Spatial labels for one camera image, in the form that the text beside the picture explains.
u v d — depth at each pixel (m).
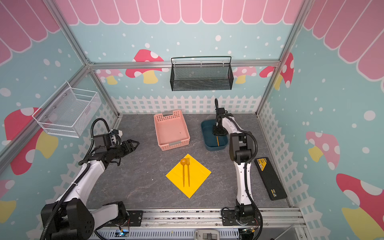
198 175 0.90
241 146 0.64
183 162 0.94
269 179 0.85
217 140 1.04
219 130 0.94
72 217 0.41
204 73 0.94
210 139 1.08
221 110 0.90
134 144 0.79
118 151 0.71
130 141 0.76
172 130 1.09
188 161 0.94
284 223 0.74
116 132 0.77
